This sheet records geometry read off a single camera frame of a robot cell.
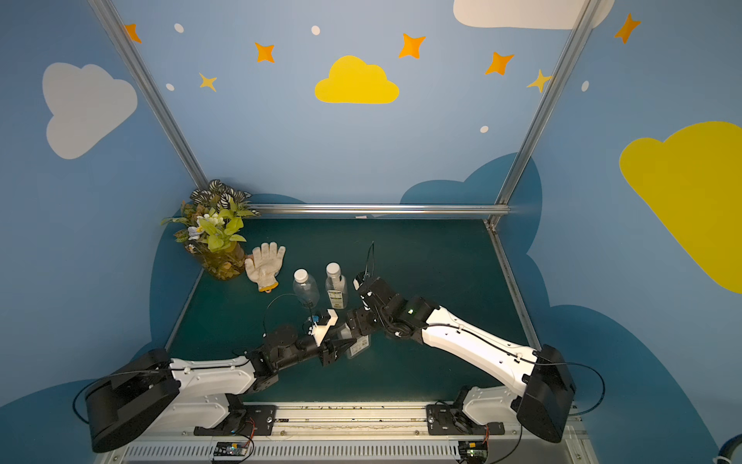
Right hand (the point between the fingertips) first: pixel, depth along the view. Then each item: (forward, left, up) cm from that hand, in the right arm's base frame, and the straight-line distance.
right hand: (363, 312), depth 78 cm
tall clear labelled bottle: (+14, +11, -11) cm, 21 cm away
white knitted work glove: (+23, +39, -14) cm, 48 cm away
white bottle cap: (+11, +20, 0) cm, 23 cm away
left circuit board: (-31, +31, -16) cm, 47 cm away
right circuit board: (-28, -30, -18) cm, 45 cm away
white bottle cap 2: (+11, +10, +4) cm, 15 cm away
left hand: (-4, +3, -3) cm, 6 cm away
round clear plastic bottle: (+14, +21, -14) cm, 29 cm away
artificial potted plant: (+22, +49, +9) cm, 55 cm away
